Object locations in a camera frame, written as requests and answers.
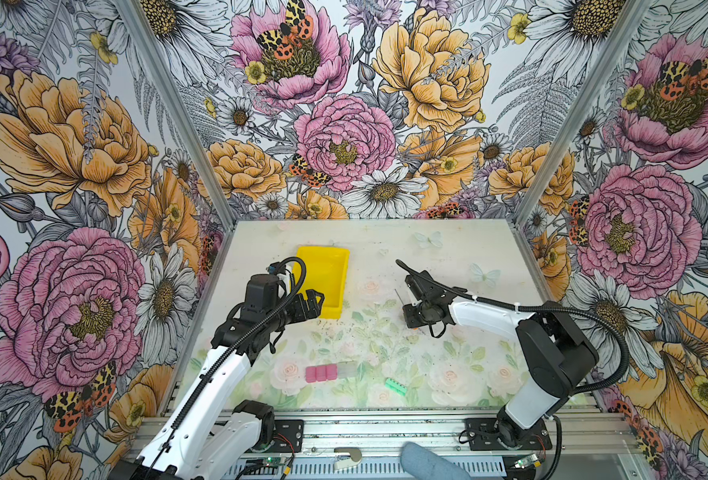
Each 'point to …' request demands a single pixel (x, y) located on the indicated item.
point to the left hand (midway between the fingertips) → (308, 309)
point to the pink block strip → (321, 373)
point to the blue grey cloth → (419, 463)
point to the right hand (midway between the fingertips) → (412, 325)
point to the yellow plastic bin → (326, 273)
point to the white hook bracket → (347, 461)
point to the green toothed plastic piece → (400, 389)
